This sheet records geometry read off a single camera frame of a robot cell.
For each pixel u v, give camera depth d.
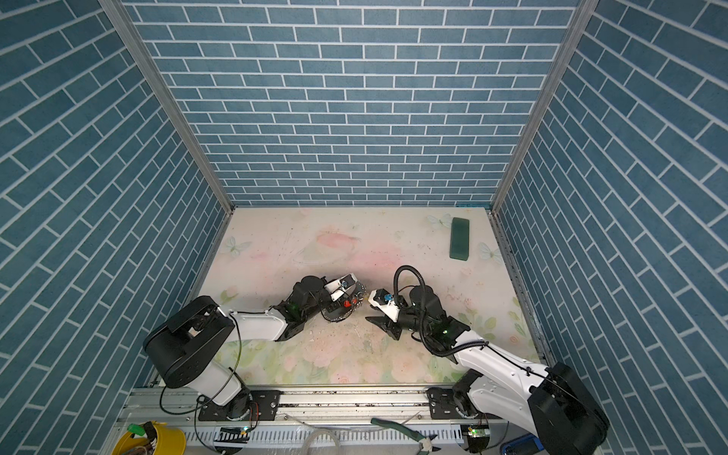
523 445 0.68
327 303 0.80
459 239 1.08
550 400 0.41
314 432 0.71
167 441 0.69
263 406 0.73
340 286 0.75
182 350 0.45
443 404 0.74
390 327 0.69
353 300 0.81
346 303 0.82
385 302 0.67
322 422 0.72
